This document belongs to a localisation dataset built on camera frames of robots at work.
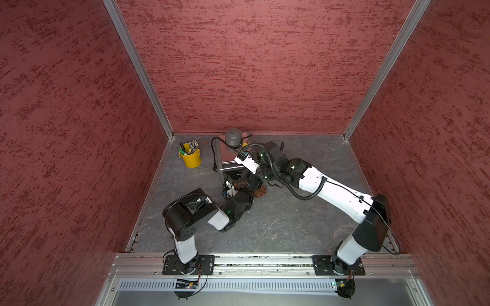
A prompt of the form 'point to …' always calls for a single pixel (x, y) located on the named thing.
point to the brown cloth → (258, 192)
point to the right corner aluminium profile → (376, 87)
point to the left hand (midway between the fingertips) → (256, 189)
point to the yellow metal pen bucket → (191, 160)
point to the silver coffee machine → (227, 146)
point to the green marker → (182, 152)
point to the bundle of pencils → (193, 145)
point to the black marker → (183, 148)
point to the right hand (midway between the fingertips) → (241, 183)
